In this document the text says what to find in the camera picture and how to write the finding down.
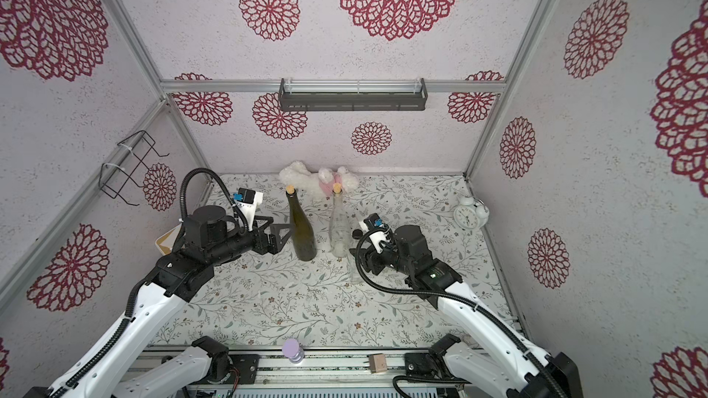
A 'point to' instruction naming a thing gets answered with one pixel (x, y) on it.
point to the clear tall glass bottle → (339, 237)
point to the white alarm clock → (471, 213)
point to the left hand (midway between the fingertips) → (283, 226)
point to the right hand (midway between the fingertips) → (357, 241)
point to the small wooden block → (378, 363)
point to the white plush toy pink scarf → (301, 178)
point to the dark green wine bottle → (303, 237)
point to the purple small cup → (293, 351)
